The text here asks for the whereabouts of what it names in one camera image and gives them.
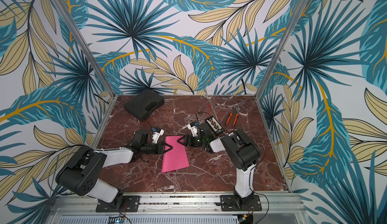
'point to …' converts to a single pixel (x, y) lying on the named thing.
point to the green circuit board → (116, 219)
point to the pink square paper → (177, 157)
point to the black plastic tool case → (141, 105)
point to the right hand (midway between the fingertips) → (181, 141)
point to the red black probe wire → (209, 113)
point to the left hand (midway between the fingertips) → (170, 149)
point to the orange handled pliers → (237, 110)
